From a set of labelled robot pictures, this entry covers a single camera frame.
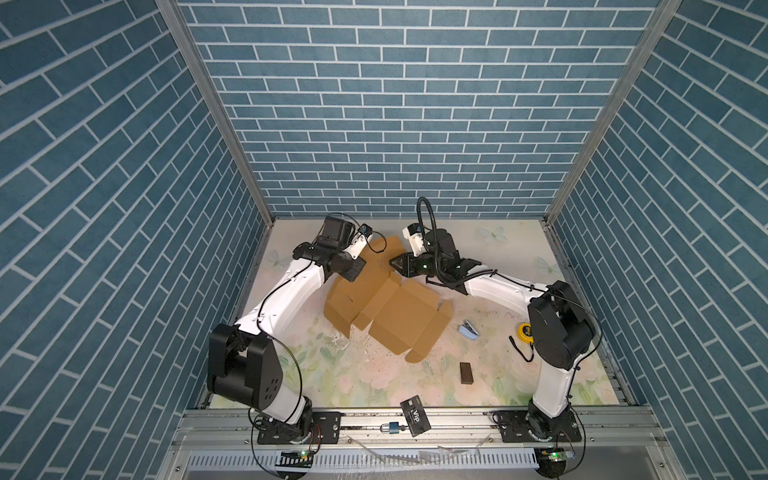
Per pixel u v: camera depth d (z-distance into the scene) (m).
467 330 0.89
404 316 0.94
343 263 0.71
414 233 0.80
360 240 0.76
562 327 0.49
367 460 0.70
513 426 0.74
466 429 0.75
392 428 0.74
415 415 0.76
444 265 0.71
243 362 0.43
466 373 0.82
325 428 0.74
